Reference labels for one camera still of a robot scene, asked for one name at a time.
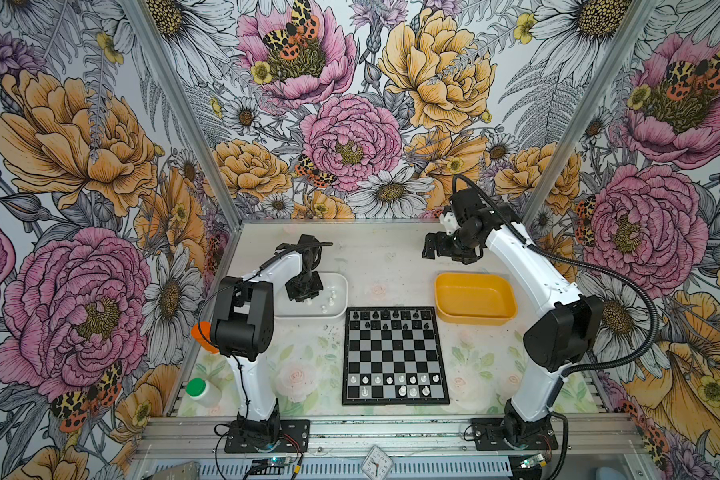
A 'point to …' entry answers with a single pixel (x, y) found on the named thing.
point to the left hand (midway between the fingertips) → (308, 303)
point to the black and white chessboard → (393, 356)
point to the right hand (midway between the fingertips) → (439, 263)
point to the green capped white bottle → (204, 392)
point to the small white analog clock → (377, 464)
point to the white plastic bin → (331, 303)
